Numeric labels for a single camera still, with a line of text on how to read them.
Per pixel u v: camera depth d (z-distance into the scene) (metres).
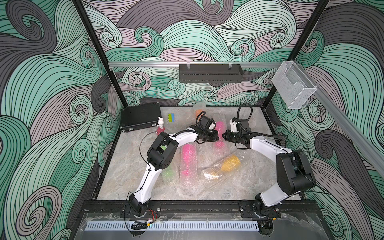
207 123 0.79
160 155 0.57
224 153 0.92
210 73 0.96
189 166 0.80
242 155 0.83
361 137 0.54
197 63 0.94
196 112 1.11
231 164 0.81
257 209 0.66
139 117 1.25
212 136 0.86
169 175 0.78
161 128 1.06
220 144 0.90
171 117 1.10
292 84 0.79
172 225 0.70
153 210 0.72
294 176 0.45
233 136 0.79
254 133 0.70
